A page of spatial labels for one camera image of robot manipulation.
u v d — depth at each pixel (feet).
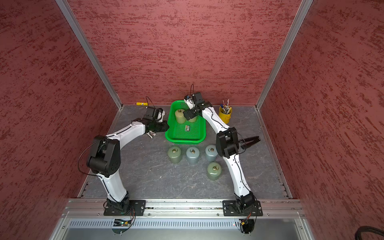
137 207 2.43
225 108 3.18
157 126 2.66
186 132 3.47
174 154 2.80
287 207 2.50
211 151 2.80
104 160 1.62
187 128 3.49
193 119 3.11
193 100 2.77
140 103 4.00
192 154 2.79
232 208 2.42
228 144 2.14
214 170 2.60
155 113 2.54
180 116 3.39
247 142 3.12
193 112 2.95
